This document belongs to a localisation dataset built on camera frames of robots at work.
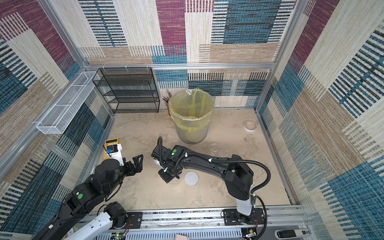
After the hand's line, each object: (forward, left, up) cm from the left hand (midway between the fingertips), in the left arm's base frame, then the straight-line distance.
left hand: (136, 157), depth 71 cm
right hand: (-5, -15, -13) cm, 21 cm away
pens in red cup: (+51, -8, -9) cm, 53 cm away
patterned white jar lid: (-2, -25, -21) cm, 33 cm away
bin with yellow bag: (+40, -26, -8) cm, 48 cm away
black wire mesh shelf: (+56, +19, -3) cm, 59 cm away
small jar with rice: (+15, -39, -18) cm, 45 cm away
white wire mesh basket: (+15, +37, +12) cm, 41 cm away
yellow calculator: (-5, +7, +11) cm, 14 cm away
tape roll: (+35, -67, -21) cm, 79 cm away
